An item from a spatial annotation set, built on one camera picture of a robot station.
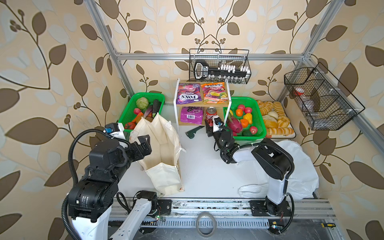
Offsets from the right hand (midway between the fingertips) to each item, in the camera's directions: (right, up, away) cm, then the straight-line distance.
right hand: (211, 119), depth 87 cm
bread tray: (+49, -3, +17) cm, 52 cm away
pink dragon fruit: (+16, -3, +11) cm, 20 cm away
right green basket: (+29, +6, +24) cm, 38 cm away
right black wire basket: (+55, +9, -14) cm, 57 cm away
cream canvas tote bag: (-23, -18, -27) cm, 39 cm away
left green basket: (-59, +4, +20) cm, 63 cm away
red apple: (+29, -7, +12) cm, 32 cm away
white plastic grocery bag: (+47, -33, -11) cm, 58 cm away
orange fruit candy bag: (+1, +14, -10) cm, 17 cm away
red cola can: (-1, +4, -7) cm, 8 cm away
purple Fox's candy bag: (-13, +14, -10) cm, 22 cm away
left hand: (-30, -7, -32) cm, 44 cm away
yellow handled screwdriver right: (+53, -50, -18) cm, 75 cm away
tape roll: (-1, -48, -13) cm, 50 cm away
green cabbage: (-50, +12, +24) cm, 57 cm away
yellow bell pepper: (+28, +2, +18) cm, 33 cm away
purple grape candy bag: (-11, +3, -3) cm, 12 cm away
